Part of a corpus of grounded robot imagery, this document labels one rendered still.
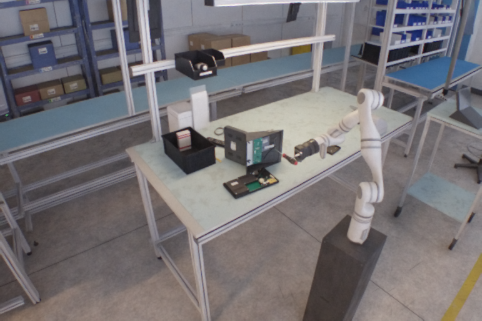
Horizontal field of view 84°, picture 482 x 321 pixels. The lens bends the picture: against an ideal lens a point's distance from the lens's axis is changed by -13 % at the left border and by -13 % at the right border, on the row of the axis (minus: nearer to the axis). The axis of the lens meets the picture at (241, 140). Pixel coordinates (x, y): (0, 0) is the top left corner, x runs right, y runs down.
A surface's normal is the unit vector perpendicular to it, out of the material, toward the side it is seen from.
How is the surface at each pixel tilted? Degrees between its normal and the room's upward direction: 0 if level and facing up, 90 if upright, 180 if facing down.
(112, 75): 90
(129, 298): 0
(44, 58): 90
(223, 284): 0
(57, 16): 90
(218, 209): 0
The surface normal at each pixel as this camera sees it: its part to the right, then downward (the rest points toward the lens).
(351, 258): -0.73, 0.33
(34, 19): 0.61, 0.39
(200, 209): 0.00, -0.87
